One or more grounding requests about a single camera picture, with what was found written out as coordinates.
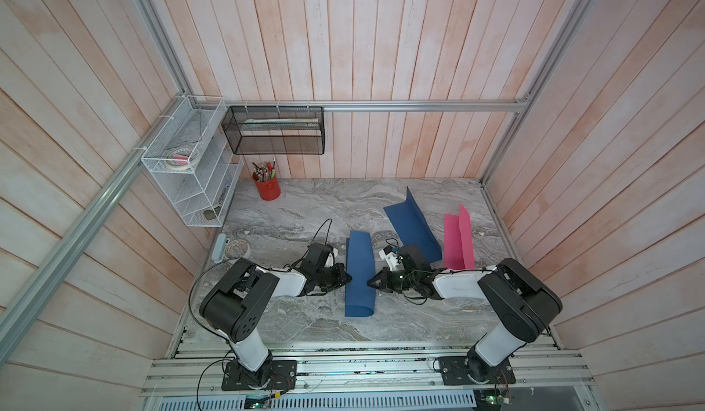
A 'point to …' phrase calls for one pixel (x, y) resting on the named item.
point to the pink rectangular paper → (458, 240)
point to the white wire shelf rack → (203, 191)
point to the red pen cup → (269, 190)
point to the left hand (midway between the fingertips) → (351, 282)
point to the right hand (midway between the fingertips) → (368, 282)
